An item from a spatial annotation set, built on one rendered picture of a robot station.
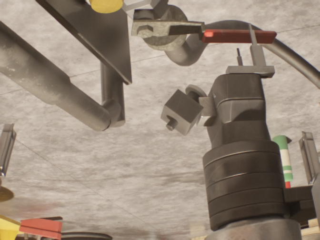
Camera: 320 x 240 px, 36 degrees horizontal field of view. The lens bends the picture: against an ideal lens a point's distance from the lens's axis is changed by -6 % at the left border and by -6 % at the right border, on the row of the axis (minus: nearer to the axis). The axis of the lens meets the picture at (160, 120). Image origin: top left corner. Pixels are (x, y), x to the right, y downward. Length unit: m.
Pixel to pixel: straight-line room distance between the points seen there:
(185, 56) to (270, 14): 0.79
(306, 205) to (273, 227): 0.05
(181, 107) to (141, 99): 1.29
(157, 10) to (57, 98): 0.16
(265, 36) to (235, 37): 0.03
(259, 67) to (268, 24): 0.97
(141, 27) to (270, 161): 0.19
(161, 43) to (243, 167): 0.21
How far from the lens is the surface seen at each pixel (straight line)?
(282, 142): 2.29
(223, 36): 0.54
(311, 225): 4.29
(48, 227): 3.37
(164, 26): 0.54
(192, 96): 0.50
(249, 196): 0.44
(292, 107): 2.03
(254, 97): 0.48
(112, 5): 0.45
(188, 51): 0.64
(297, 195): 0.47
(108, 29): 0.56
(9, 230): 3.70
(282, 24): 1.47
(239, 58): 0.57
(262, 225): 0.43
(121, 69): 0.56
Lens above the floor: 0.77
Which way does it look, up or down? 23 degrees down
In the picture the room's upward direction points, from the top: 174 degrees clockwise
